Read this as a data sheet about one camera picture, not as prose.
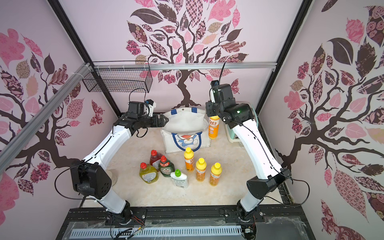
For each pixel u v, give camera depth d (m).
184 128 1.03
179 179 0.73
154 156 0.77
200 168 0.71
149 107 0.68
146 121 0.70
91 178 0.43
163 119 0.76
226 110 0.48
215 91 0.50
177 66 0.94
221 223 0.71
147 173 0.76
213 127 0.73
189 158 0.76
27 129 0.56
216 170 0.68
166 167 0.79
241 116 0.45
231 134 0.98
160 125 0.74
